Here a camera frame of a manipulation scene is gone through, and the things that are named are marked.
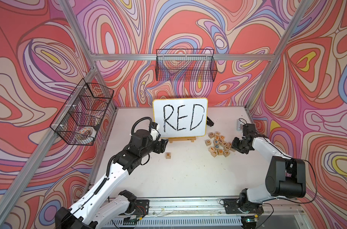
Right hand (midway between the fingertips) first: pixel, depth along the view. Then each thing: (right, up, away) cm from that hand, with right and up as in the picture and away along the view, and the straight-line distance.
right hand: (234, 150), depth 90 cm
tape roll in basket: (-83, +14, -18) cm, 86 cm away
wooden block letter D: (-16, +4, +6) cm, 17 cm away
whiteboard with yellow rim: (-34, +21, 0) cm, 40 cm away
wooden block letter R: (-43, -3, 0) cm, 43 cm away
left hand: (-44, +9, -16) cm, 48 cm away
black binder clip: (-12, +17, +18) cm, 28 cm away
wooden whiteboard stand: (-27, +7, +5) cm, 28 cm away
